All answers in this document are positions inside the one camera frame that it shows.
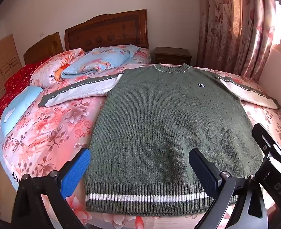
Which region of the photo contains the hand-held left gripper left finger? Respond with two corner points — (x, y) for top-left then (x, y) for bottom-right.
(11, 148), (92, 229)

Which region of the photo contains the folded blue floral quilt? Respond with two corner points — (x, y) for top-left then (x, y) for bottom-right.
(61, 45), (141, 79)

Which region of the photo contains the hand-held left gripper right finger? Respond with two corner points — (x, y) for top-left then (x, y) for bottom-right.
(189, 148), (268, 229)

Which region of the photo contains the green knit sweater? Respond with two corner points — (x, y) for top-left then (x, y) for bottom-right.
(38, 63), (281, 217)

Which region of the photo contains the pink floral curtain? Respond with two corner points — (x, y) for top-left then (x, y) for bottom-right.
(196, 0), (281, 81)

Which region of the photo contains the dark wooden nightstand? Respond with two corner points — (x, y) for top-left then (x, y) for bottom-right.
(154, 47), (192, 66)

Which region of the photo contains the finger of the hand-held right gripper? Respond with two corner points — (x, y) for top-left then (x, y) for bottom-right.
(252, 123), (279, 159)

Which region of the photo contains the large carved wooden headboard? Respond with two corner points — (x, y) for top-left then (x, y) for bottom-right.
(64, 10), (150, 52)

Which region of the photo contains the pink floral pillow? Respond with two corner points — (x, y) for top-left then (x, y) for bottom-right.
(30, 48), (85, 88)

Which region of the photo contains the light blue cloud sheet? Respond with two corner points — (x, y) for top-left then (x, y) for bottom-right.
(0, 86), (44, 153)

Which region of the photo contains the pink floral bedspread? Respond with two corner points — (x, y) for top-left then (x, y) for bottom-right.
(0, 63), (281, 229)

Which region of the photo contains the red blanket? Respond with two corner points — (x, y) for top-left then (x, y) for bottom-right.
(0, 57), (51, 153)

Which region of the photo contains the small wooden headboard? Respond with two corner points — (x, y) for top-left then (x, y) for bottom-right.
(23, 32), (64, 65)

